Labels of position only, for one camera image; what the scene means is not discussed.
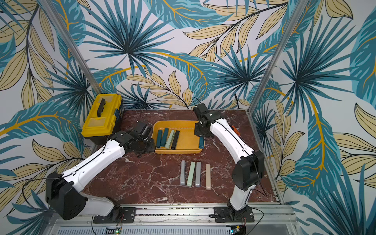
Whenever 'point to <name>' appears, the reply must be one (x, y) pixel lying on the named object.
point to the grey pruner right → (198, 170)
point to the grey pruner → (182, 173)
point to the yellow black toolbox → (104, 118)
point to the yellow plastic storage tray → (187, 142)
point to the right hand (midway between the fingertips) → (200, 132)
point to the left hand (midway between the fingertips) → (152, 150)
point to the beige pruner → (208, 176)
